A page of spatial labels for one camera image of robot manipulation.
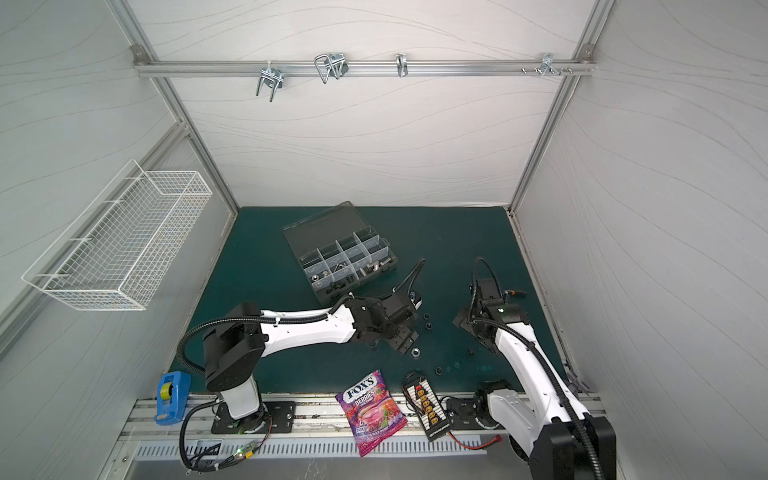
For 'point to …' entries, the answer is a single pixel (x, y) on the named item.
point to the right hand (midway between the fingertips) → (481, 321)
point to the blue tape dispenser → (173, 397)
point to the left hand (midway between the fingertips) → (408, 326)
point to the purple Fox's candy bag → (371, 413)
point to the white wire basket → (117, 254)
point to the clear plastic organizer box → (339, 250)
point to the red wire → (497, 438)
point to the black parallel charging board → (428, 408)
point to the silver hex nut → (415, 352)
